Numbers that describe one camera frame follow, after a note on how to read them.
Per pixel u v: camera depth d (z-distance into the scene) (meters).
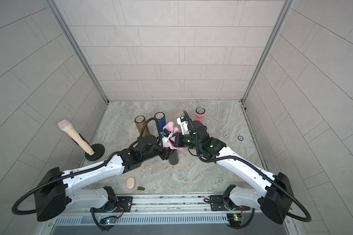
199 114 0.82
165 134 0.64
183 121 0.65
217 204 0.71
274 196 0.38
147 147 0.56
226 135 0.96
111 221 0.65
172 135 0.67
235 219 0.68
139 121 0.80
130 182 0.77
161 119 0.86
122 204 0.71
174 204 0.72
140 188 0.75
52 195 0.39
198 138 0.53
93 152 0.77
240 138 0.96
